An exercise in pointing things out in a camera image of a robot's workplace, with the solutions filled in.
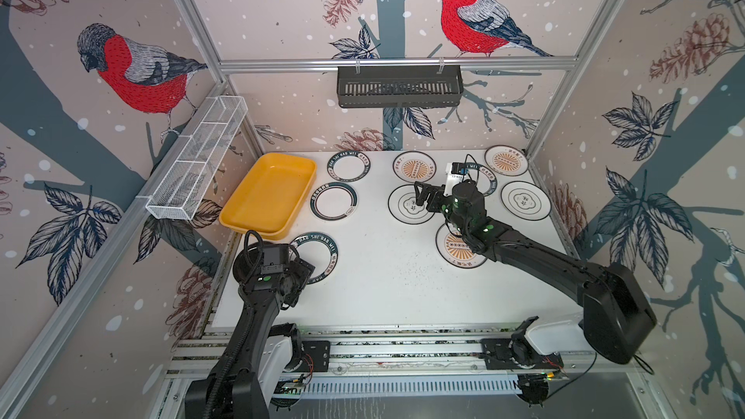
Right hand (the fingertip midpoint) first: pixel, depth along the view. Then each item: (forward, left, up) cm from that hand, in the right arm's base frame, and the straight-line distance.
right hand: (424, 187), depth 82 cm
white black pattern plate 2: (+13, -40, -24) cm, 49 cm away
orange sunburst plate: (+29, +1, -22) cm, 36 cm away
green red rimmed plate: (+10, +32, -21) cm, 40 cm away
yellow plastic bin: (+10, +57, -19) cm, 61 cm away
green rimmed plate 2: (+24, -26, -23) cm, 42 cm away
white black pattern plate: (+9, +6, -21) cm, 24 cm away
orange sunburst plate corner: (+33, -37, -22) cm, 54 cm away
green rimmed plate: (-11, +34, -21) cm, 41 cm away
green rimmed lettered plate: (+28, +29, -21) cm, 46 cm away
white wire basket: (-11, +62, +11) cm, 64 cm away
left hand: (-20, +35, -17) cm, 44 cm away
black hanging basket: (+42, +8, +8) cm, 43 cm away
